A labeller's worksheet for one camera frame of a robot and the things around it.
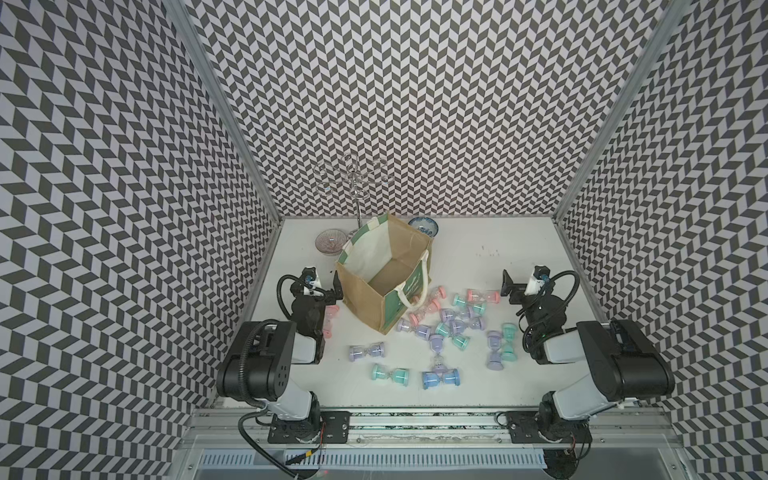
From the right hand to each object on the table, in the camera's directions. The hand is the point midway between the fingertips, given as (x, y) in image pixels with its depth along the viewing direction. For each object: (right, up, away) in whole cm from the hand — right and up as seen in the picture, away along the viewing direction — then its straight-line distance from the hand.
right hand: (520, 273), depth 89 cm
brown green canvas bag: (-42, 0, +10) cm, 43 cm away
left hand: (-60, 0, +1) cm, 60 cm away
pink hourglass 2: (-12, -8, +5) cm, 15 cm away
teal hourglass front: (-37, -26, -11) cm, 46 cm away
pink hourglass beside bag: (-26, -9, +4) cm, 28 cm away
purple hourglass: (-49, -21, -7) cm, 54 cm away
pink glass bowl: (-62, +10, +20) cm, 66 cm away
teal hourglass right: (-6, -22, -6) cm, 24 cm away
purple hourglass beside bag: (-30, -17, -2) cm, 35 cm away
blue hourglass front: (-28, -27, -11) cm, 40 cm away
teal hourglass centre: (-20, -19, -4) cm, 28 cm away
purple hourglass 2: (-9, -19, -5) cm, 22 cm away
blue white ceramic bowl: (-27, +16, +25) cm, 40 cm away
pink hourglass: (-58, -12, +2) cm, 59 cm away
